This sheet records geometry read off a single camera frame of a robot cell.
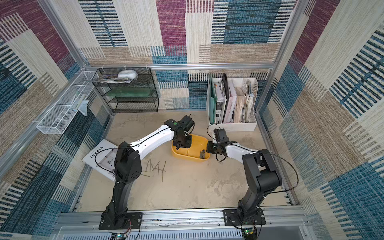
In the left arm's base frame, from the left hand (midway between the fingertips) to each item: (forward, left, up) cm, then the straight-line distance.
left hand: (188, 144), depth 91 cm
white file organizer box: (+21, -28, +13) cm, 37 cm away
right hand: (+2, -12, -5) cm, 13 cm away
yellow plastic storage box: (+4, -6, -5) cm, 9 cm away
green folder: (+15, -15, +19) cm, 28 cm away
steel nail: (-2, -9, -8) cm, 12 cm away
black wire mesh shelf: (+35, +39, +14) cm, 54 cm away
